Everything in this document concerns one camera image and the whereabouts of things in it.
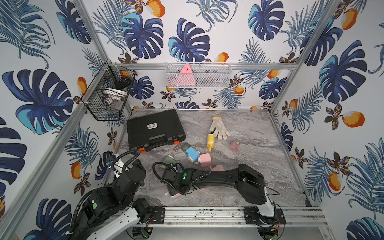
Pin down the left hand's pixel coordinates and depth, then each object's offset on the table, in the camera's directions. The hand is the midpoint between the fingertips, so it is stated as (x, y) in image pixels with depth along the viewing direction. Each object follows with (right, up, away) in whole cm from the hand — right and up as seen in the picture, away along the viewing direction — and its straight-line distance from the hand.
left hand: (136, 162), depth 65 cm
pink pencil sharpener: (+32, -4, +23) cm, 39 cm away
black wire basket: (-24, +31, +19) cm, 44 cm away
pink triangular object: (+20, +45, +26) cm, 56 cm away
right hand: (+14, -17, +16) cm, 27 cm away
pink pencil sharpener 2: (+39, -9, +23) cm, 46 cm away
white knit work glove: (+44, +13, +42) cm, 62 cm away
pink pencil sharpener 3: (+16, -22, +17) cm, 32 cm away
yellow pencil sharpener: (+36, +5, +30) cm, 47 cm away
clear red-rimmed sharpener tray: (+53, +3, +36) cm, 64 cm away
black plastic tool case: (-1, +13, +36) cm, 39 cm away
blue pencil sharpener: (+24, -2, +25) cm, 35 cm away
